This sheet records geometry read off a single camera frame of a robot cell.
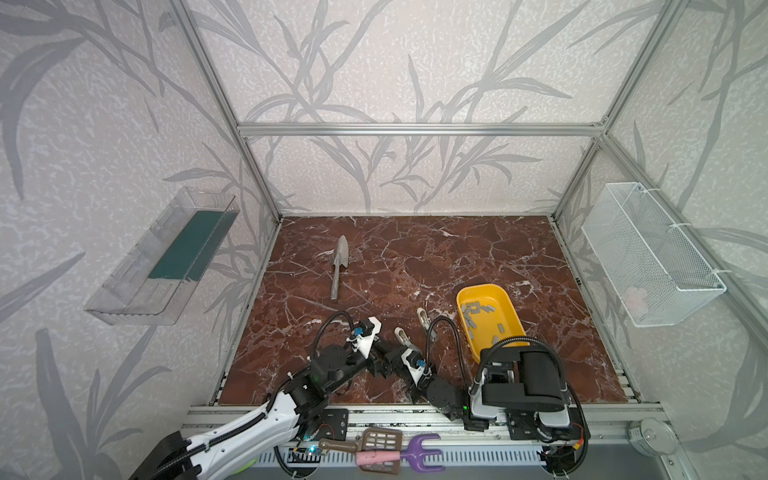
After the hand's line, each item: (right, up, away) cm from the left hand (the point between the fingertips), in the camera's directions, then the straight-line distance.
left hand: (397, 330), depth 77 cm
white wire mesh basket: (+56, +16, -14) cm, 60 cm away
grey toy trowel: (-21, +17, +28) cm, 39 cm away
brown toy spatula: (-6, -25, -5) cm, 27 cm away
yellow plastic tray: (+29, 0, +17) cm, 34 cm away
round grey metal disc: (+59, -22, -9) cm, 64 cm away
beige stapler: (+2, -4, +8) cm, 9 cm away
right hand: (0, -9, +7) cm, 11 cm away
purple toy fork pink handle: (+4, -26, -9) cm, 28 cm away
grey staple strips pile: (+24, +2, +17) cm, 30 cm away
